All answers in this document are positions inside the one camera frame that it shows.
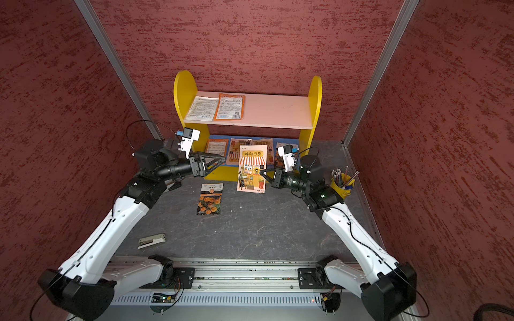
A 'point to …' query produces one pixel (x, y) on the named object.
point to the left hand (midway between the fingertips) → (221, 163)
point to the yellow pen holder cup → (342, 183)
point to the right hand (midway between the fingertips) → (259, 177)
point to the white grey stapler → (151, 240)
